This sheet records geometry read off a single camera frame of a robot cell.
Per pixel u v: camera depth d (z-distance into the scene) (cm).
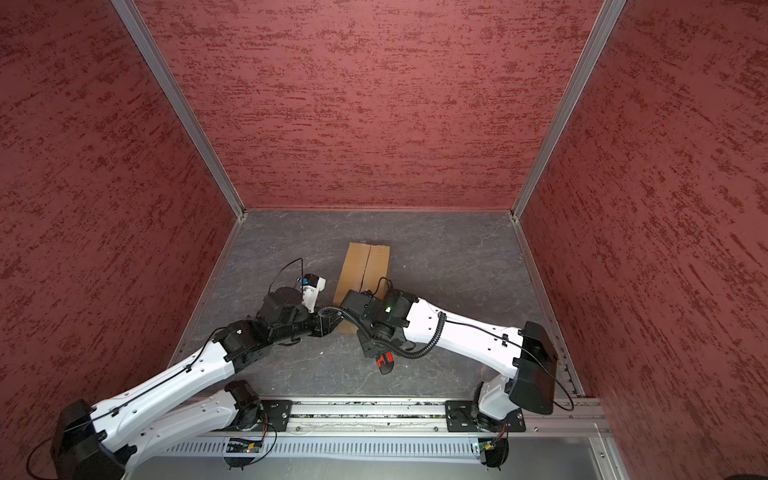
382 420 74
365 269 85
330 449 77
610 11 71
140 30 74
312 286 69
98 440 39
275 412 75
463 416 74
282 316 58
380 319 48
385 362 67
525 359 41
